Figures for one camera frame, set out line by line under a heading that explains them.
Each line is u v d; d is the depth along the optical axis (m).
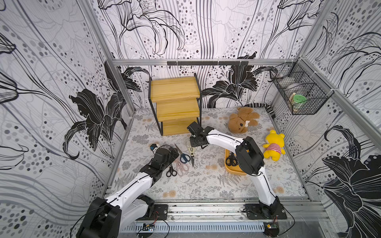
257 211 0.72
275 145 0.90
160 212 0.74
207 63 0.91
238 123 0.98
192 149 0.96
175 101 1.01
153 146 0.78
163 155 0.67
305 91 0.80
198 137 0.72
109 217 0.40
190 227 0.76
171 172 0.86
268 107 1.19
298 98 0.79
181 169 0.88
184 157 0.93
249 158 0.55
